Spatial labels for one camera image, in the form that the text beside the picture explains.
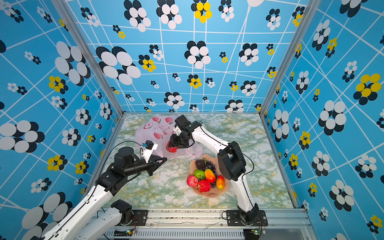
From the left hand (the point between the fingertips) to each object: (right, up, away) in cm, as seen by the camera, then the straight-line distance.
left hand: (166, 159), depth 71 cm
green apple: (+16, -10, +9) cm, 21 cm away
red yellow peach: (+27, -14, +8) cm, 32 cm away
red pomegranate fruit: (0, +2, +14) cm, 14 cm away
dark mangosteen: (+17, -6, +13) cm, 22 cm away
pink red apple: (+12, -12, +5) cm, 18 cm away
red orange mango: (+22, -10, +6) cm, 25 cm away
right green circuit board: (+41, -35, -1) cm, 54 cm away
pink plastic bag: (-9, +14, +20) cm, 26 cm away
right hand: (0, +4, +18) cm, 18 cm away
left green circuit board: (-20, -36, 0) cm, 41 cm away
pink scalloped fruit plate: (+24, -20, +8) cm, 32 cm away
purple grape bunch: (+22, -7, +14) cm, 27 cm away
